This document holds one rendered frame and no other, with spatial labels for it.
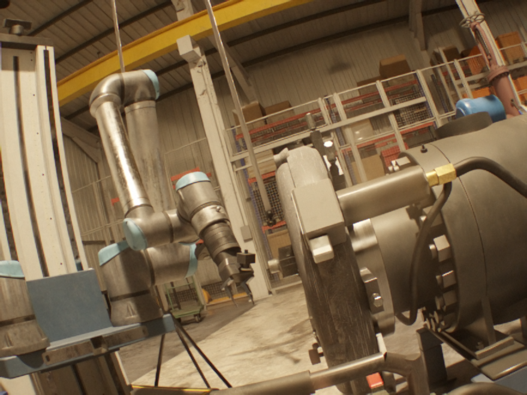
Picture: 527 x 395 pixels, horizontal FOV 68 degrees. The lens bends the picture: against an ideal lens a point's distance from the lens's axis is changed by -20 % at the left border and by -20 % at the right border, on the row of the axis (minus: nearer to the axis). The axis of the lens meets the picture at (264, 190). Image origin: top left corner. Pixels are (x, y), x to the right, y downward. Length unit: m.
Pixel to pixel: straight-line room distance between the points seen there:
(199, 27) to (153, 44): 1.08
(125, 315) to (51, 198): 0.50
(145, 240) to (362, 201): 0.58
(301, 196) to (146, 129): 0.77
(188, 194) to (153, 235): 0.15
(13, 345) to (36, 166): 0.72
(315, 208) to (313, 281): 0.17
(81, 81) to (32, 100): 8.92
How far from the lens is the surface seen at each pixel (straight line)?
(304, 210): 0.94
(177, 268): 1.57
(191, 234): 1.31
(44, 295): 1.51
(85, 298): 1.58
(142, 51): 10.07
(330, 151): 1.04
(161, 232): 1.26
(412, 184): 0.97
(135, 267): 1.52
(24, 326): 1.30
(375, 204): 0.95
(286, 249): 1.50
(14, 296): 1.30
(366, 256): 1.16
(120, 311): 1.52
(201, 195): 1.19
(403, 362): 0.54
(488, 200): 1.19
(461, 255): 1.15
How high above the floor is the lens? 0.72
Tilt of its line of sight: 8 degrees up
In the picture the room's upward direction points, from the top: 16 degrees counter-clockwise
